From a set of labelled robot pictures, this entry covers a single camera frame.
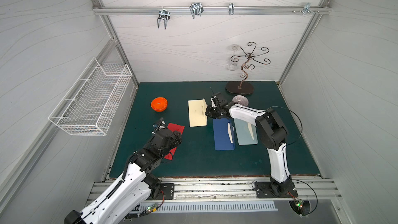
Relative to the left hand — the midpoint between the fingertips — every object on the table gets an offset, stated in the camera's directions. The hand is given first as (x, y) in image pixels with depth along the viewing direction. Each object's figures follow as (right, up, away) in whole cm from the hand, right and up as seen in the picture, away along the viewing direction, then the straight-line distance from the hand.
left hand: (178, 135), depth 78 cm
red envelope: (-4, 0, +17) cm, 17 cm away
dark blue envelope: (+26, -4, +14) cm, 30 cm away
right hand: (+14, +10, +20) cm, 26 cm away
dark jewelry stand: (+43, +27, +37) cm, 63 cm away
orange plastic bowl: (-17, +15, +25) cm, 34 cm away
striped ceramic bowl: (+40, +18, +29) cm, 53 cm away
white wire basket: (-38, +16, -9) cm, 42 cm away
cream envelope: (+9, +11, +27) cm, 30 cm away
